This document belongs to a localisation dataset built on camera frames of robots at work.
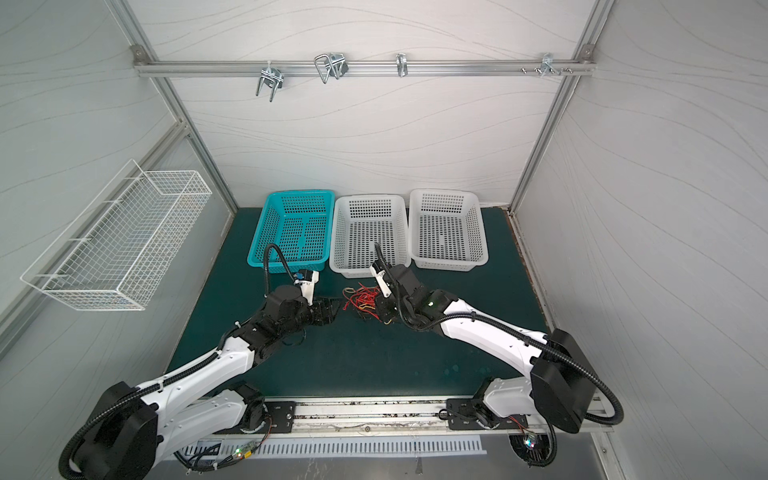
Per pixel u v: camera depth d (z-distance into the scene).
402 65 0.77
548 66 0.77
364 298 0.90
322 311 0.73
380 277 0.72
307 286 0.75
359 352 0.84
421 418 0.75
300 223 1.15
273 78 0.80
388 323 0.86
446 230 1.12
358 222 1.15
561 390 0.41
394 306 0.69
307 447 0.70
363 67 0.80
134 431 0.39
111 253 0.67
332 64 0.77
